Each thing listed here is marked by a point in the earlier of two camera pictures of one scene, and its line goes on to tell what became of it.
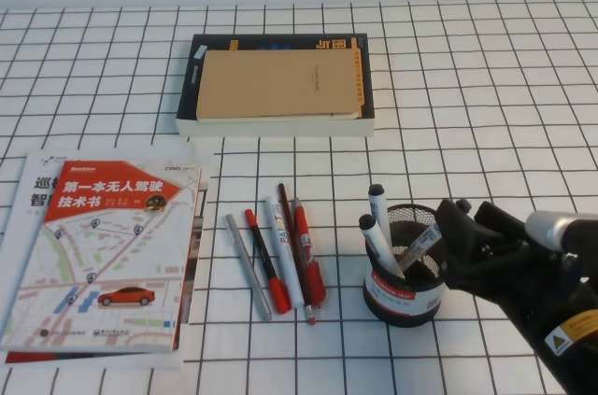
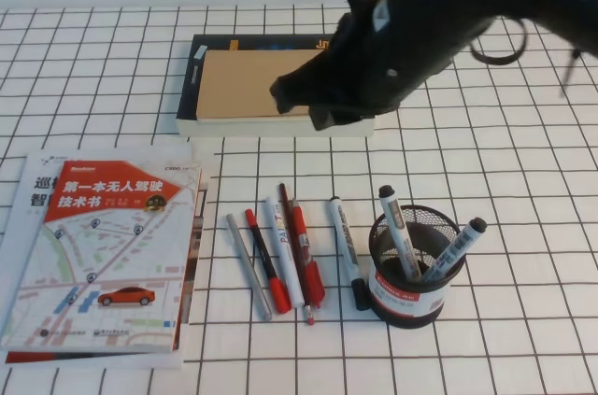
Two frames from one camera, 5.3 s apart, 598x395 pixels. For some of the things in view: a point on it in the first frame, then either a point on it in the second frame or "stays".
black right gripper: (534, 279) → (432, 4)
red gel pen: (314, 275) stays
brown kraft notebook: (277, 85) stays
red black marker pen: (279, 292) stays
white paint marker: (284, 252) stays
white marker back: (377, 202) → (388, 196)
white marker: (381, 245) → (360, 287)
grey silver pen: (249, 271) stays
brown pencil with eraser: (307, 303) stays
